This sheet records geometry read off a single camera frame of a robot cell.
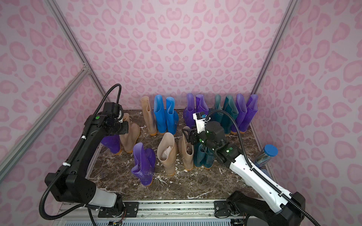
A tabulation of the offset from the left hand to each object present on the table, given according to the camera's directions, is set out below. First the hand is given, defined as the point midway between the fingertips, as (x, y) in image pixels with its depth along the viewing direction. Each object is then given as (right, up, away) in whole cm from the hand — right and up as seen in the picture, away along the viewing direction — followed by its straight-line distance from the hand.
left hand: (124, 127), depth 80 cm
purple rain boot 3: (+67, +10, +4) cm, 68 cm away
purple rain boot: (+36, +7, +8) cm, 38 cm away
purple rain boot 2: (+44, +13, +6) cm, 46 cm away
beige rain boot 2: (+25, -13, -7) cm, 29 cm away
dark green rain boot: (+41, -12, -12) cm, 45 cm away
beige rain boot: (+12, +7, +7) cm, 15 cm away
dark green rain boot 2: (+47, -16, -6) cm, 50 cm away
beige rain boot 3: (+35, -11, -15) cm, 40 cm away
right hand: (+35, 0, -10) cm, 37 cm away
